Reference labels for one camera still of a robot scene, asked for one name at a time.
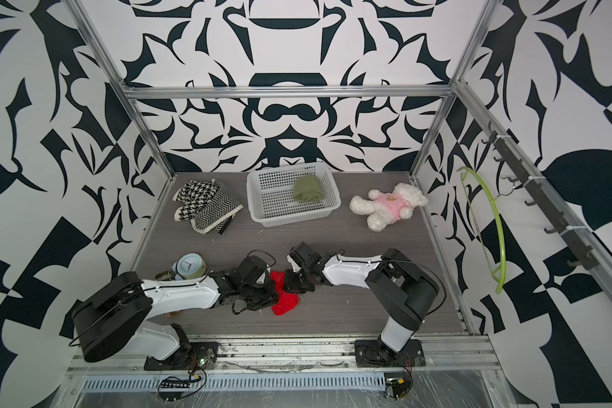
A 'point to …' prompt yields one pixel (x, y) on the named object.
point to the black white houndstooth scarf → (208, 206)
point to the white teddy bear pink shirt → (386, 209)
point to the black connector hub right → (399, 386)
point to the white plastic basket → (283, 195)
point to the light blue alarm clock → (189, 265)
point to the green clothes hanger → (494, 273)
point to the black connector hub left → (175, 384)
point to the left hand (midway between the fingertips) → (283, 295)
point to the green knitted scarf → (308, 189)
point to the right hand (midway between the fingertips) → (282, 286)
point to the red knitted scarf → (286, 302)
